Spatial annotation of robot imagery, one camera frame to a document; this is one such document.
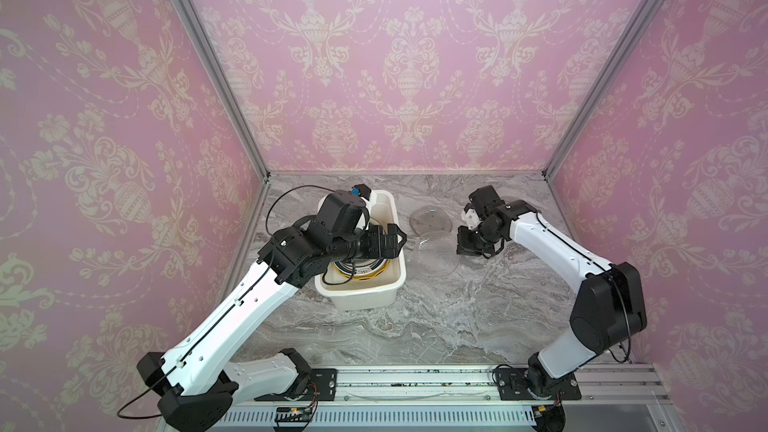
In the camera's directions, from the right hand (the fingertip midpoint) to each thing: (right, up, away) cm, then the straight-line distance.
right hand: (458, 250), depth 86 cm
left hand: (-19, +5, -21) cm, 29 cm away
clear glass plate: (-6, +8, +22) cm, 24 cm away
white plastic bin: (-27, -9, -14) cm, 31 cm away
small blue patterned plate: (-29, -5, +4) cm, 29 cm away
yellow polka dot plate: (-28, -9, +3) cm, 29 cm away
